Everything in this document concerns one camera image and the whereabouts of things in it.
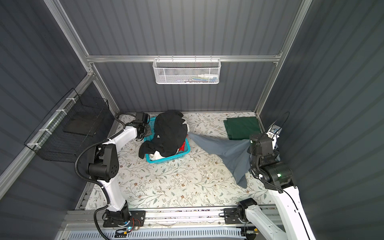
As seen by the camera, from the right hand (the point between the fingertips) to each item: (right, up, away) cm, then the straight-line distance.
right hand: (265, 143), depth 64 cm
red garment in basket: (-38, -6, +30) cm, 49 cm away
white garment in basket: (-53, -10, +22) cm, 58 cm away
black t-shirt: (-46, +4, +32) cm, 57 cm away
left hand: (-64, +4, +35) cm, 73 cm away
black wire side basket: (-94, +4, +9) cm, 94 cm away
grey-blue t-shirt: (-10, -7, +15) cm, 19 cm away
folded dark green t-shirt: (+4, +6, +46) cm, 47 cm away
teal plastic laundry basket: (-40, -9, +22) cm, 47 cm away
